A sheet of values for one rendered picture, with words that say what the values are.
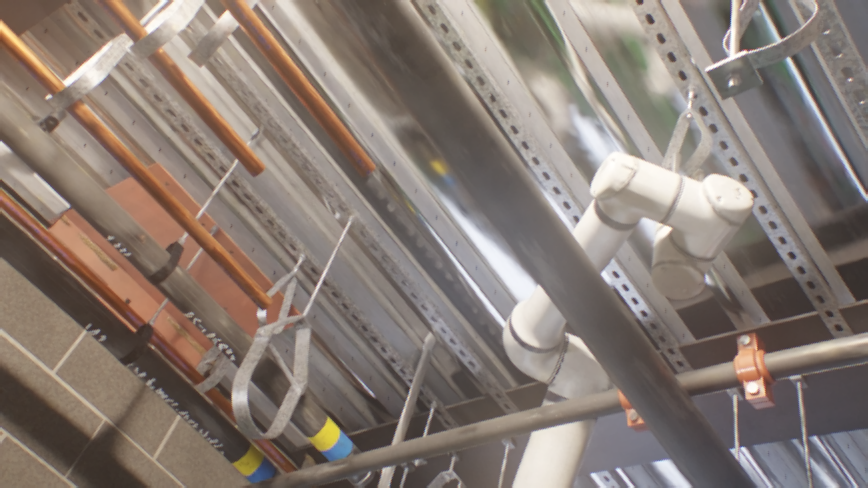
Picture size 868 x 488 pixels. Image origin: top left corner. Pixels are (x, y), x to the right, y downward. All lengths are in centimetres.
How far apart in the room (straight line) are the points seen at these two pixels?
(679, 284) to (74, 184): 126
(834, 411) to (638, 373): 105
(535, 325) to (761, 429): 89
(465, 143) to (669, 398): 58
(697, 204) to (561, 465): 69
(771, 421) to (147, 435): 177
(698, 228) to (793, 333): 108
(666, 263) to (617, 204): 14
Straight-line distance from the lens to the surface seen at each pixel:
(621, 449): 274
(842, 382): 248
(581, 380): 201
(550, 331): 191
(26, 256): 237
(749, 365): 166
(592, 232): 165
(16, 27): 243
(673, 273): 164
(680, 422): 165
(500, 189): 135
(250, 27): 143
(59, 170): 212
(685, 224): 159
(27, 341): 288
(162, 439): 306
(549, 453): 202
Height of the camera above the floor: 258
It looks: 48 degrees up
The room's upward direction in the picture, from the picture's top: 22 degrees clockwise
